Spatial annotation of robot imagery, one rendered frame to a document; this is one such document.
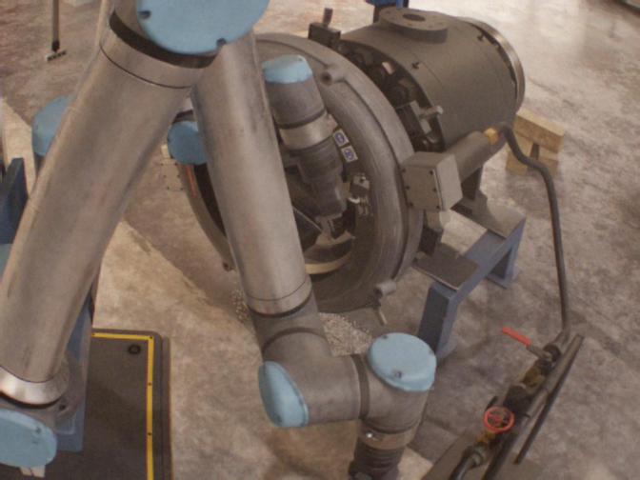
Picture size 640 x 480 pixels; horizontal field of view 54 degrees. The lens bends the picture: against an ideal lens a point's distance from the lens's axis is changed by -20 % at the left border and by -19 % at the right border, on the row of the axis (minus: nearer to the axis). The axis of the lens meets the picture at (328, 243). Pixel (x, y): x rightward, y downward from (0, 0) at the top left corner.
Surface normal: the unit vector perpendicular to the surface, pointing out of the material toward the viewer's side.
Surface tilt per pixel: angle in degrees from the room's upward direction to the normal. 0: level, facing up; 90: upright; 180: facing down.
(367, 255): 90
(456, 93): 52
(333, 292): 90
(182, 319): 0
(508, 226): 0
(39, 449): 94
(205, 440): 0
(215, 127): 97
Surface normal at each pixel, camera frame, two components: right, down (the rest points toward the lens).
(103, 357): 0.08, -0.79
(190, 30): 0.30, 0.51
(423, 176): -0.61, 0.44
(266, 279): -0.02, 0.66
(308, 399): 0.22, -0.05
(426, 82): 0.55, -0.35
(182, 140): -0.28, 0.63
